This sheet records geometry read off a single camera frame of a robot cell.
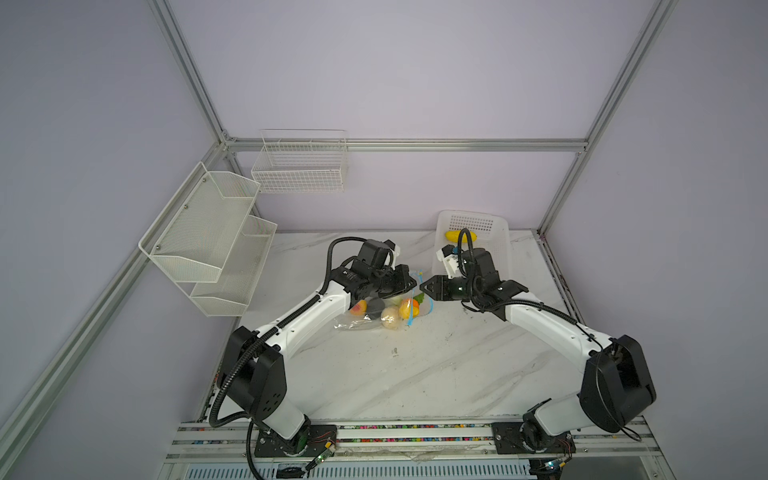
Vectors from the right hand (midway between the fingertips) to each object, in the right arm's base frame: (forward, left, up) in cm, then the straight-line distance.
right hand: (421, 286), depth 82 cm
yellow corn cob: (+34, -14, -15) cm, 40 cm away
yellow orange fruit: (+1, +19, -13) cm, 23 cm away
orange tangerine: (-2, +1, -9) cm, 9 cm away
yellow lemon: (-5, +5, -4) cm, 8 cm away
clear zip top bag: (-2, +21, -16) cm, 27 cm away
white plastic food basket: (+36, -30, -14) cm, 49 cm away
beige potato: (-4, +9, -11) cm, 15 cm away
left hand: (-1, +1, +2) cm, 3 cm away
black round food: (+1, +14, -14) cm, 20 cm away
